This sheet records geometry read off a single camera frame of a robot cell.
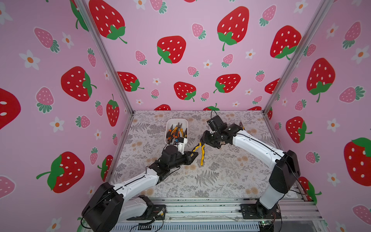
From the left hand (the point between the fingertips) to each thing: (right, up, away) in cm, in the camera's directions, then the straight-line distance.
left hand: (198, 154), depth 78 cm
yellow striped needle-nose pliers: (+2, +1, +2) cm, 3 cm away
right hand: (+4, +8, +6) cm, 10 cm away
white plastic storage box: (-15, +11, +29) cm, 35 cm away
